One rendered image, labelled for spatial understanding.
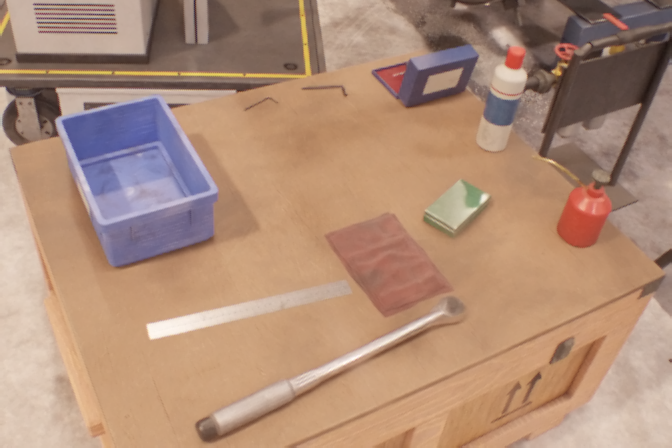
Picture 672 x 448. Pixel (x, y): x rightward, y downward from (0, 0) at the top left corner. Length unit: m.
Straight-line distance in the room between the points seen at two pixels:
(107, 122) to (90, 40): 0.61
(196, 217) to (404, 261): 0.36
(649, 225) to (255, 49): 1.23
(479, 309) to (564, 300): 0.16
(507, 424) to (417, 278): 0.44
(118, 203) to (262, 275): 0.31
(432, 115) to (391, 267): 0.48
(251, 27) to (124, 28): 0.39
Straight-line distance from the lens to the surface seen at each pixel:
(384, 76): 1.75
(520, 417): 1.61
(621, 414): 1.85
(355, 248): 1.31
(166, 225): 1.25
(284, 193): 1.41
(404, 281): 1.27
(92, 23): 2.00
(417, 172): 1.50
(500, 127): 1.55
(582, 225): 1.41
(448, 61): 1.63
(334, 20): 2.91
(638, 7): 2.90
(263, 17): 2.25
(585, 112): 2.06
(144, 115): 1.46
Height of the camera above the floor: 1.42
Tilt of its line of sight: 43 degrees down
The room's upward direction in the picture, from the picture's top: 6 degrees clockwise
